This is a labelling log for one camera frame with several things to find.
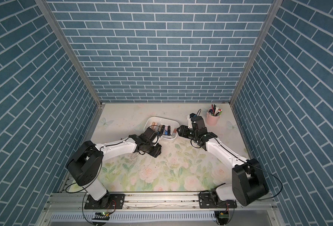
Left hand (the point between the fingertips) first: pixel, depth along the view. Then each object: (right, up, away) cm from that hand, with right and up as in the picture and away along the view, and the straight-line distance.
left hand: (160, 152), depth 89 cm
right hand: (+13, +15, -3) cm, 20 cm away
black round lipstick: (+1, +14, +13) cm, 19 cm away
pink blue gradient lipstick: (+3, +13, +12) cm, 18 cm away
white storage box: (+2, +19, +17) cm, 25 cm away
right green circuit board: (+34, -30, -16) cm, 48 cm away
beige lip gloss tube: (-7, +17, +16) cm, 24 cm away
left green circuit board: (-29, -28, -17) cm, 44 cm away
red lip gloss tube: (+9, +11, +12) cm, 19 cm away
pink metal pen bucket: (+36, +20, +10) cm, 42 cm away
